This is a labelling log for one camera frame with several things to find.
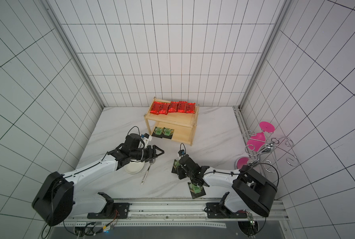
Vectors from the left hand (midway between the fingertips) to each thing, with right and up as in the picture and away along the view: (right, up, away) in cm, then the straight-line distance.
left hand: (159, 156), depth 81 cm
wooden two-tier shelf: (+14, +11, +20) cm, 26 cm away
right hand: (+8, -9, +6) cm, 14 cm away
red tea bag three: (+7, +29, +8) cm, 31 cm away
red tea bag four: (+13, +29, +8) cm, 33 cm away
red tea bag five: (+18, +28, +7) cm, 34 cm away
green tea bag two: (-4, +12, +20) cm, 24 cm away
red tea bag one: (-3, +28, +9) cm, 29 cm away
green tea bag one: (+3, +11, +20) cm, 23 cm away
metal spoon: (-6, -5, +7) cm, 10 cm away
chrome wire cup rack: (+52, +9, -16) cm, 55 cm away
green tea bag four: (+20, -19, -2) cm, 28 cm away
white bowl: (-14, -6, 0) cm, 15 cm away
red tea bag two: (+2, +27, +7) cm, 28 cm away
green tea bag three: (+10, -7, +8) cm, 14 cm away
